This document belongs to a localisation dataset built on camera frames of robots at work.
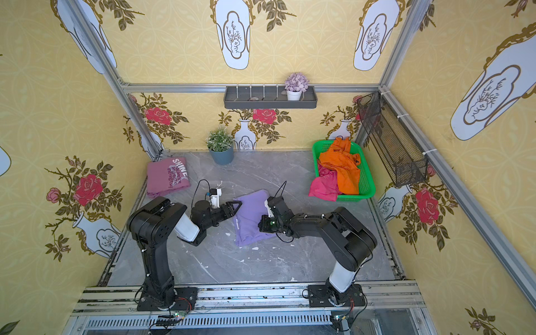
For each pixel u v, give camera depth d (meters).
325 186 0.94
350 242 0.47
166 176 1.09
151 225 0.52
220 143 1.05
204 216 0.78
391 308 0.78
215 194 0.90
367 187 0.98
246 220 0.92
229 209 0.86
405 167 0.86
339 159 1.06
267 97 0.92
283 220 0.73
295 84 0.82
